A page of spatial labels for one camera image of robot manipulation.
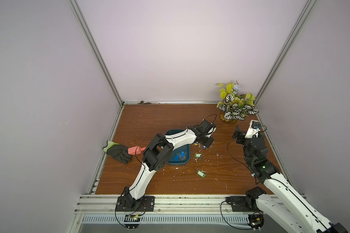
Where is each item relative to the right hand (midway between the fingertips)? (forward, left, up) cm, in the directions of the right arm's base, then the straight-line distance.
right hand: (248, 125), depth 73 cm
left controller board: (-40, +60, -30) cm, 78 cm away
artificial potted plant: (+17, +3, -5) cm, 18 cm away
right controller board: (-38, -3, -28) cm, 47 cm away
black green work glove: (-4, +77, -26) cm, 82 cm away
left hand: (+3, +15, -23) cm, 27 cm away
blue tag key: (0, +20, -25) cm, 32 cm away
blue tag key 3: (-4, +35, -26) cm, 44 cm away
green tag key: (-5, +24, -26) cm, 36 cm away
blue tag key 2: (-7, +38, -26) cm, 47 cm away
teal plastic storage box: (-10, +35, -26) cm, 45 cm away
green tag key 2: (-17, +23, -26) cm, 39 cm away
